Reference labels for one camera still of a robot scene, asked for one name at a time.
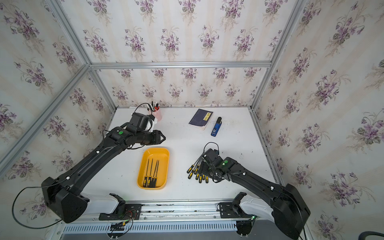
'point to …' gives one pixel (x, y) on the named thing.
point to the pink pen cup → (157, 114)
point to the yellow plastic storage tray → (154, 154)
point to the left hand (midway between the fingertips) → (164, 140)
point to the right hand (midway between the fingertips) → (205, 172)
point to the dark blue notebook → (201, 119)
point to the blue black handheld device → (216, 127)
